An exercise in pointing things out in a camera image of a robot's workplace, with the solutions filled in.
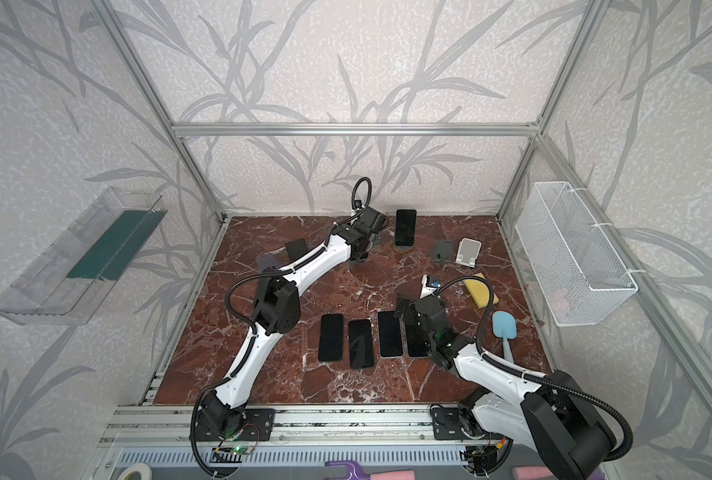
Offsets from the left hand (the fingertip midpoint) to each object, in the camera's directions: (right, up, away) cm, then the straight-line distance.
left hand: (366, 224), depth 100 cm
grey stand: (-36, -13, +4) cm, 39 cm away
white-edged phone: (+7, -35, -11) cm, 38 cm away
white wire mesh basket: (+45, -13, -39) cm, 61 cm away
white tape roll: (-50, -59, -32) cm, 84 cm away
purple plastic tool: (-2, -59, -33) cm, 67 cm away
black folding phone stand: (-25, -8, +4) cm, 27 cm away
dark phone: (+14, -2, +4) cm, 14 cm away
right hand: (+14, -20, -13) cm, 27 cm away
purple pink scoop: (+38, -57, -35) cm, 77 cm away
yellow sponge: (+37, -22, -3) cm, 44 cm away
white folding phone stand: (+36, -10, +3) cm, 37 cm away
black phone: (-10, -36, -11) cm, 39 cm away
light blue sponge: (+42, -32, -11) cm, 54 cm away
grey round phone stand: (+27, -10, +6) cm, 30 cm away
